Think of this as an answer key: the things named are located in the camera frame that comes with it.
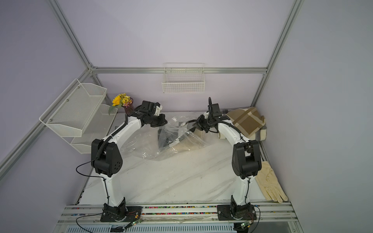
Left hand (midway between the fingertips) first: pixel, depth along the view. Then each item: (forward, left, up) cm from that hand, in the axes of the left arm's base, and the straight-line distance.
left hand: (166, 122), depth 93 cm
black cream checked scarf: (-11, -3, -2) cm, 11 cm away
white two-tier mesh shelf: (-6, +46, +13) cm, 48 cm away
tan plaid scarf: (+8, -57, -7) cm, 58 cm away
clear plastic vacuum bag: (-8, +17, -12) cm, 22 cm away
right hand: (-3, -18, 0) cm, 18 cm away
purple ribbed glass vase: (+13, +28, 0) cm, 31 cm away
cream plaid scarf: (-1, -66, -12) cm, 67 cm away
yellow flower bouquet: (+13, +30, +9) cm, 34 cm away
